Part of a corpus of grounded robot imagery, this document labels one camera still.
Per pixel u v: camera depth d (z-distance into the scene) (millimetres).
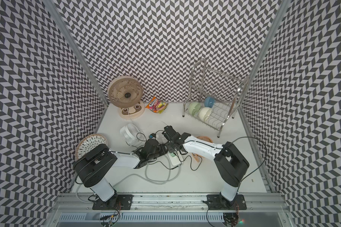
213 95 1153
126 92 942
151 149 710
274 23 726
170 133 679
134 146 937
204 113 958
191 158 893
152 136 846
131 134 878
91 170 462
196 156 906
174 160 848
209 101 1020
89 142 934
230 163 458
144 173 839
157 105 1125
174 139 664
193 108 994
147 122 1071
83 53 912
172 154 832
